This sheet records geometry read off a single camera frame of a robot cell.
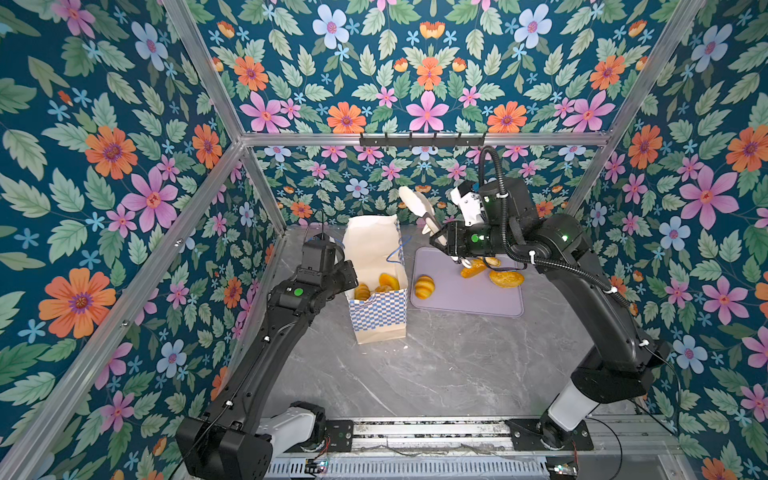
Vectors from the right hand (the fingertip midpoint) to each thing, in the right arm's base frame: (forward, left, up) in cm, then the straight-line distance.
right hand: (435, 236), depth 62 cm
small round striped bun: (+13, 0, -38) cm, 40 cm away
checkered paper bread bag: (-4, +13, -21) cm, 25 cm away
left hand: (+4, +19, -14) cm, 23 cm away
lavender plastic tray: (+11, -10, -39) cm, 42 cm away
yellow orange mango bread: (+16, +13, -38) cm, 43 cm away
